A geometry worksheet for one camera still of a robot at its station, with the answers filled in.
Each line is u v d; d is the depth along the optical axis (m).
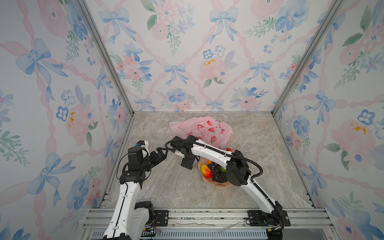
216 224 0.73
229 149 0.90
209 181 0.82
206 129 1.00
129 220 0.45
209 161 0.63
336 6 0.69
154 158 0.70
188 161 0.82
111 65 0.91
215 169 0.82
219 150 0.61
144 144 0.74
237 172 0.57
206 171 0.82
